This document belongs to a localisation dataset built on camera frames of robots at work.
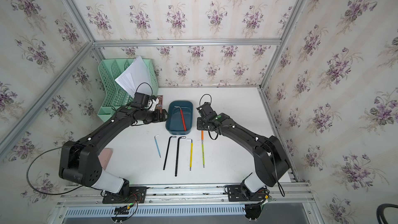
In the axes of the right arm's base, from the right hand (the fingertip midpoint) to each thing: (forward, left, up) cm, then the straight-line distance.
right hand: (202, 124), depth 87 cm
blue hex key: (-8, +27, -11) cm, 30 cm away
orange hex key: (-7, 0, -2) cm, 7 cm away
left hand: (+2, +21, +3) cm, 21 cm away
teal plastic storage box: (+7, +18, -10) cm, 22 cm away
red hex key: (+6, +12, -10) cm, 17 cm away
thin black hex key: (-12, +20, -11) cm, 25 cm away
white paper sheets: (+22, +39, +15) cm, 47 cm away
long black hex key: (-14, +14, -10) cm, 22 cm away
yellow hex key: (-13, +6, -12) cm, 19 cm away
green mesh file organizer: (+25, +61, -5) cm, 66 cm away
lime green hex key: (-10, -1, -11) cm, 15 cm away
